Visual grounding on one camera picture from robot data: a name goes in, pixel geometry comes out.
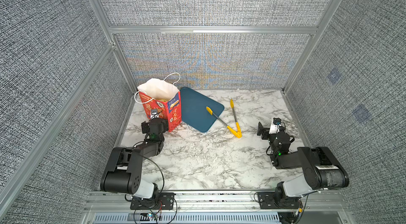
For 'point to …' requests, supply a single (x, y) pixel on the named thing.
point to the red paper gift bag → (170, 110)
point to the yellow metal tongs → (238, 133)
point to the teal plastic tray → (194, 112)
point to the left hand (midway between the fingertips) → (156, 118)
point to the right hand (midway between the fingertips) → (269, 118)
